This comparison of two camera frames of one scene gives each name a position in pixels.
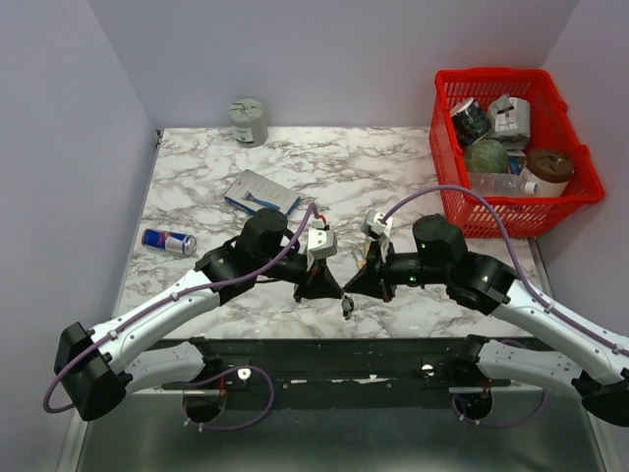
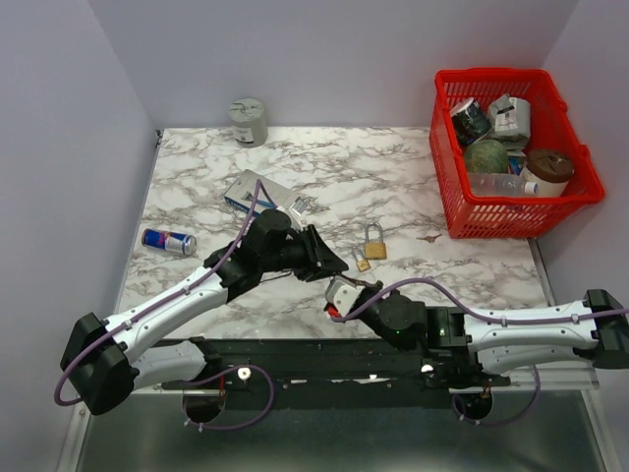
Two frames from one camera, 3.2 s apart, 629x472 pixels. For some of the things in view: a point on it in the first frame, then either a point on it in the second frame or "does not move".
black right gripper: x=374 y=278 -> x=374 y=287
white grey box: x=510 y=117 does not move
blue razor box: x=252 y=192 does not move
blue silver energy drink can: x=169 y=240 does not move
